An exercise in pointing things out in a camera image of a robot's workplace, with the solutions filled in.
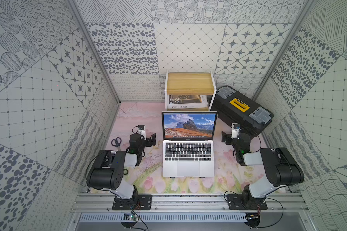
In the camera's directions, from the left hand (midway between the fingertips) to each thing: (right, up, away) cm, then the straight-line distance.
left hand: (146, 131), depth 94 cm
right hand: (+56, -1, +2) cm, 56 cm away
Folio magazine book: (+27, +20, 0) cm, 34 cm away
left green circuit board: (-3, -40, -24) cm, 46 cm away
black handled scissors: (-21, -8, +2) cm, 22 cm away
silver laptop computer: (+27, -8, -10) cm, 30 cm away
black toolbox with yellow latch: (+59, +16, +1) cm, 61 cm away
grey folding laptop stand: (+34, -25, -12) cm, 44 cm away
